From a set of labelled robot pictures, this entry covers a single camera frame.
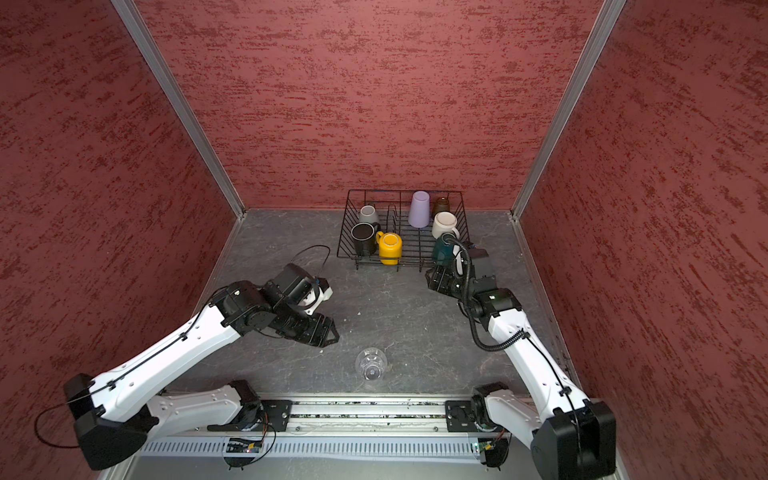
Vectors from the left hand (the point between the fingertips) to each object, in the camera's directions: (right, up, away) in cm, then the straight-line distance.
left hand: (322, 341), depth 69 cm
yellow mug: (+16, +22, +26) cm, 38 cm away
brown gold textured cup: (+35, +37, +42) cm, 66 cm away
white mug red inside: (+35, +30, +34) cm, 58 cm away
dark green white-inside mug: (+34, +20, +29) cm, 48 cm away
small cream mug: (+8, +33, +34) cm, 48 cm away
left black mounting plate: (-13, -20, +4) cm, 24 cm away
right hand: (+28, +12, +11) cm, 32 cm away
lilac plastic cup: (+27, +34, +41) cm, 60 cm away
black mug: (+7, +25, +28) cm, 38 cm away
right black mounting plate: (+34, -21, +5) cm, 40 cm away
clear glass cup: (+11, -11, +13) cm, 20 cm away
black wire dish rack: (+19, +29, +44) cm, 56 cm away
